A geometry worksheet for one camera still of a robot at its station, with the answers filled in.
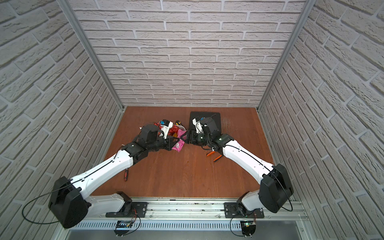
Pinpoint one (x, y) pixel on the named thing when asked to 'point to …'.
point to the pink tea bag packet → (179, 145)
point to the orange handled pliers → (211, 152)
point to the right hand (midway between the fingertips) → (186, 138)
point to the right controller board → (248, 227)
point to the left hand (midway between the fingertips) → (181, 137)
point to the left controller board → (122, 227)
